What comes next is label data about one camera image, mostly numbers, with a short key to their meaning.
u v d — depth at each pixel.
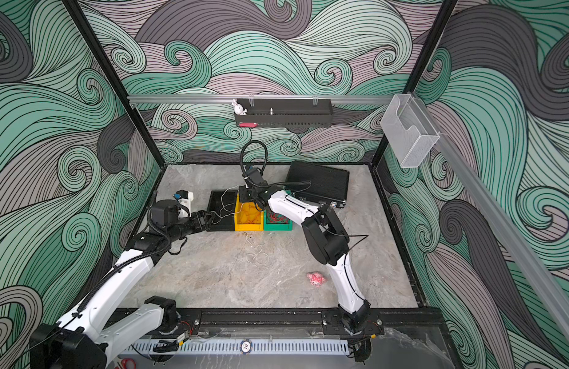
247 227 0.92
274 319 0.75
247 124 0.89
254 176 0.74
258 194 0.73
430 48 0.79
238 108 0.85
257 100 0.93
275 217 0.95
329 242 0.54
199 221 0.70
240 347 0.69
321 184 1.07
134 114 0.99
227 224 0.92
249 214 1.00
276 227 0.93
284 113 0.95
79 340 0.37
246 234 0.95
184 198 0.71
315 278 0.78
